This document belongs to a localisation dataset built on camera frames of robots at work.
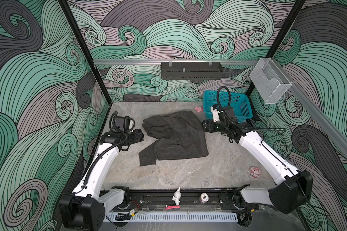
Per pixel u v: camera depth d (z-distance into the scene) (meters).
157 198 0.74
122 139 0.53
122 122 0.59
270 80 0.79
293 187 0.38
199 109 1.13
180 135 0.96
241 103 1.14
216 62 0.93
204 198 0.70
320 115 0.60
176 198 0.72
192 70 0.95
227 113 0.58
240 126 0.53
